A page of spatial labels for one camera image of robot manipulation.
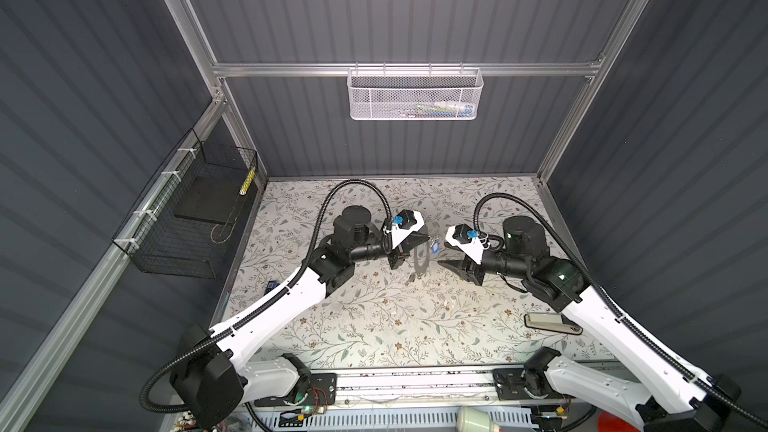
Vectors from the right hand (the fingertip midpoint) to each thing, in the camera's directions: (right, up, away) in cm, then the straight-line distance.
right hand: (448, 252), depth 69 cm
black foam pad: (-60, +13, +7) cm, 62 cm away
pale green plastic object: (+5, -35, -5) cm, 36 cm away
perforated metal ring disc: (-6, -5, +8) cm, 11 cm away
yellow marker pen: (-53, +18, +13) cm, 58 cm away
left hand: (-5, +4, -1) cm, 7 cm away
